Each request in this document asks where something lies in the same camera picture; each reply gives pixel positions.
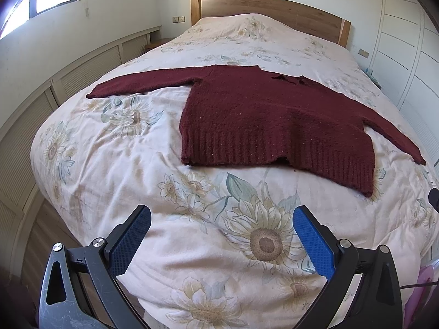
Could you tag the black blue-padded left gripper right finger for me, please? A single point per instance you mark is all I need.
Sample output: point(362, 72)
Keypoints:
point(377, 302)

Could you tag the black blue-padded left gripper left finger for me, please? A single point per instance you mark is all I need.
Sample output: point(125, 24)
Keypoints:
point(64, 302)

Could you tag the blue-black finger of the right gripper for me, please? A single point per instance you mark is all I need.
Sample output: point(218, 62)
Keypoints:
point(434, 198)

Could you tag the dark red knitted sweater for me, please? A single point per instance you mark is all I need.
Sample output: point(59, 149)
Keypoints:
point(245, 116)

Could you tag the beige louvered low cabinet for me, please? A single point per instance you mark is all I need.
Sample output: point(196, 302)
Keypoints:
point(20, 197)

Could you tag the right wooden nightstand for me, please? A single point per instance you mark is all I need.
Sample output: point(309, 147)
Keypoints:
point(369, 73)

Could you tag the wooden nightstand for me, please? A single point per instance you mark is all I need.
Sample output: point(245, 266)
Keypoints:
point(157, 44)
point(369, 73)

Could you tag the white wardrobe with panel doors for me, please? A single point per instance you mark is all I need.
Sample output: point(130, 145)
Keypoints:
point(405, 64)

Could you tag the floral pink bed duvet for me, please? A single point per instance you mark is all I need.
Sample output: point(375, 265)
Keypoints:
point(221, 251)

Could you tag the left wooden nightstand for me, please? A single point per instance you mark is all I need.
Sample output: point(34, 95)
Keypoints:
point(157, 44)

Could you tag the wooden bed headboard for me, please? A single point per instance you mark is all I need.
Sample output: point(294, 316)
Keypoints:
point(298, 16)

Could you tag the right wall switch plate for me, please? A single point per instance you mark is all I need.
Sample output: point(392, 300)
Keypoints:
point(363, 53)

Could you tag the wall switch plate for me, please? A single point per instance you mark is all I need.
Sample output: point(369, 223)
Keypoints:
point(178, 19)
point(363, 53)

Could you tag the left wall switch plate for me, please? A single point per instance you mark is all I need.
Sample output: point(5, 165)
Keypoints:
point(178, 19)

